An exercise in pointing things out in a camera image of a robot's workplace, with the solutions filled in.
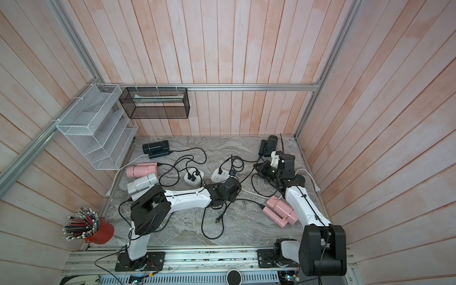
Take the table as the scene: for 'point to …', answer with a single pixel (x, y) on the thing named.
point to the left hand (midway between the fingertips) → (231, 191)
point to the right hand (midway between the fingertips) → (253, 163)
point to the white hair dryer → (135, 188)
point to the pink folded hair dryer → (142, 169)
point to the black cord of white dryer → (129, 229)
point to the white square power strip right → (217, 178)
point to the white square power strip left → (191, 178)
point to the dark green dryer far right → (268, 145)
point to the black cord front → (222, 215)
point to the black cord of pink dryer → (176, 169)
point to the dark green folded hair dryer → (156, 149)
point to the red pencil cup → (86, 224)
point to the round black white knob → (234, 277)
